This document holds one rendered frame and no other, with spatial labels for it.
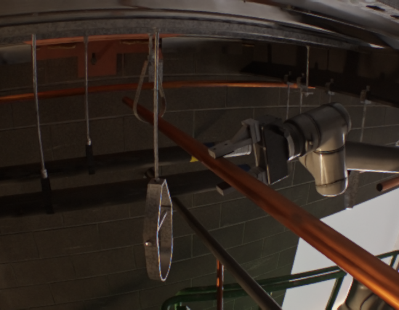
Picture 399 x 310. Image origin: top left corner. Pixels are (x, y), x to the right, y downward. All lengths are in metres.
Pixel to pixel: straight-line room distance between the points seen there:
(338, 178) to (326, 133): 0.13
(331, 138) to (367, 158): 0.27
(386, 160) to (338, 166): 0.30
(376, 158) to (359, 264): 0.65
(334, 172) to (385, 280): 0.44
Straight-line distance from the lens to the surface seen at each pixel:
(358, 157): 0.94
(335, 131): 0.71
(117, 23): 0.75
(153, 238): 0.84
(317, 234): 0.40
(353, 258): 0.37
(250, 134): 0.60
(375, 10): 0.36
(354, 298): 1.40
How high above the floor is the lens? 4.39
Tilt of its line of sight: 18 degrees down
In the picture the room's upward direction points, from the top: 1 degrees clockwise
